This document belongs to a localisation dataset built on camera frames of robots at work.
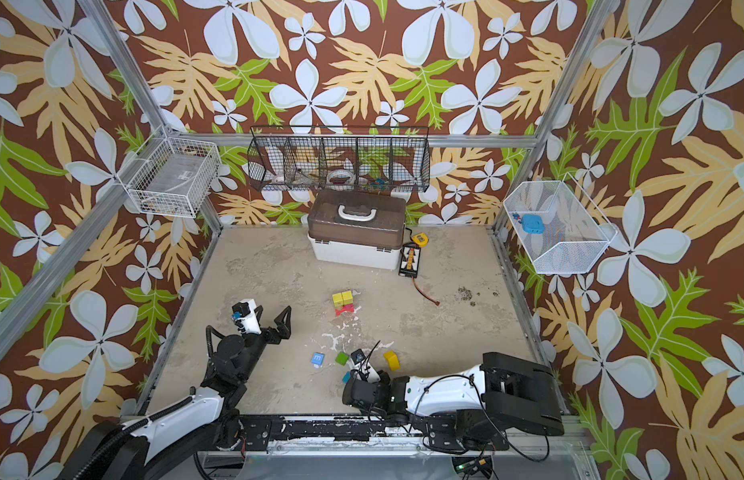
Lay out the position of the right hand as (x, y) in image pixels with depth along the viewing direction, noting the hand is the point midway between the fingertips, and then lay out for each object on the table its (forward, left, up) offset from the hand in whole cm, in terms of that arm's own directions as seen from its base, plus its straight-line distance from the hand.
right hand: (359, 389), depth 82 cm
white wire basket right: (+30, -57, +31) cm, 72 cm away
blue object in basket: (+38, -51, +26) cm, 69 cm away
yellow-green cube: (+24, +7, +8) cm, 26 cm away
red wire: (+30, -21, 0) cm, 37 cm away
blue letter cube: (+8, +12, +1) cm, 15 cm away
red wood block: (+24, +4, +4) cm, 24 cm away
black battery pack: (+44, -18, +2) cm, 47 cm away
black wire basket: (+65, +4, +32) cm, 72 cm away
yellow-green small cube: (+25, +4, +8) cm, 26 cm away
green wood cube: (+9, +5, +1) cm, 10 cm away
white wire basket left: (+50, +55, +35) cm, 82 cm away
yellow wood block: (+7, -10, +2) cm, 12 cm away
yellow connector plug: (+54, -24, +2) cm, 59 cm away
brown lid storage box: (+43, +3, +20) cm, 47 cm away
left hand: (+19, +24, +15) cm, 34 cm away
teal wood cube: (+3, +4, 0) cm, 5 cm away
